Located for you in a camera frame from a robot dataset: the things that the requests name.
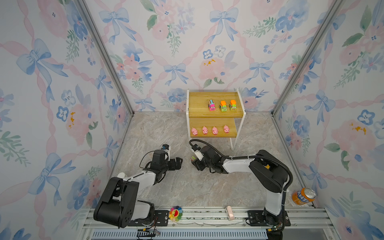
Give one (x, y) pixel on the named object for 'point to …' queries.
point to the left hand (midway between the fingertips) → (176, 158)
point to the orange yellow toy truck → (233, 105)
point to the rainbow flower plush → (175, 214)
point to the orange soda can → (304, 196)
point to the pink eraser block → (230, 213)
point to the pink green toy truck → (193, 158)
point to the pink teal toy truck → (211, 105)
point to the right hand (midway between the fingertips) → (195, 157)
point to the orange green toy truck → (223, 106)
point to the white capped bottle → (121, 175)
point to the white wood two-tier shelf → (212, 114)
